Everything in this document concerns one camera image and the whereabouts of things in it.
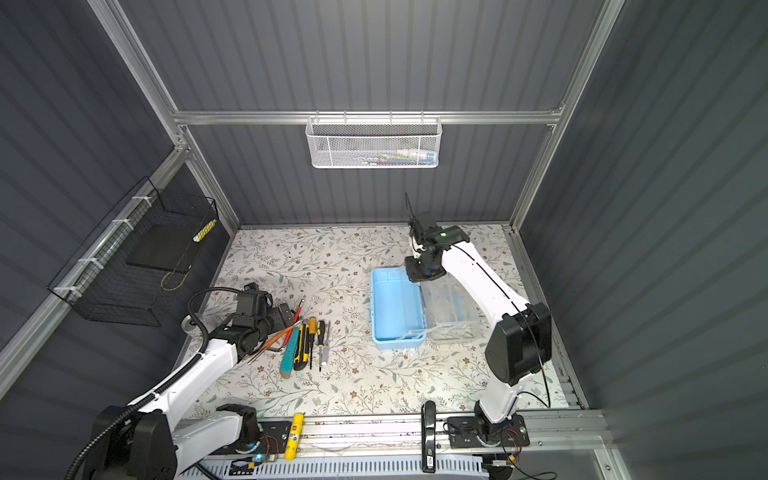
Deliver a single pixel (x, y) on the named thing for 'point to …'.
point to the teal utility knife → (289, 353)
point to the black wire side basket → (117, 274)
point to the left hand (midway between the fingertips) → (274, 315)
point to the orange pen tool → (275, 340)
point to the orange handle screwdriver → (312, 333)
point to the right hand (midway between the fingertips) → (417, 276)
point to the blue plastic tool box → (404, 313)
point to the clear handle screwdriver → (326, 350)
